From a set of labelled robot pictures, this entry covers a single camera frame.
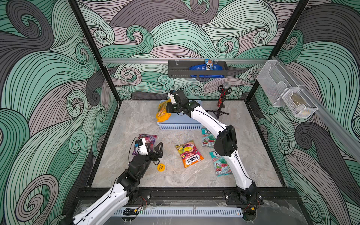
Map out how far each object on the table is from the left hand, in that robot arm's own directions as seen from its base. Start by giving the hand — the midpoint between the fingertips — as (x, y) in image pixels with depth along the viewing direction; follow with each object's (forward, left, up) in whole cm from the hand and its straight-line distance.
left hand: (156, 142), depth 79 cm
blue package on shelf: (+45, -29, +21) cm, 58 cm away
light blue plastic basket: (+24, -12, -13) cm, 30 cm away
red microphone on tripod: (+37, -45, +9) cm, 58 cm away
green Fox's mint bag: (-9, -39, -11) cm, 41 cm away
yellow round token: (-10, -2, -14) cm, 17 cm away
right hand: (+25, -5, +4) cm, 26 cm away
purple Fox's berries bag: (+8, +7, -11) cm, 15 cm away
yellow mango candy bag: (+20, -2, +1) cm, 20 cm away
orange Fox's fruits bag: (-1, -20, -12) cm, 23 cm away
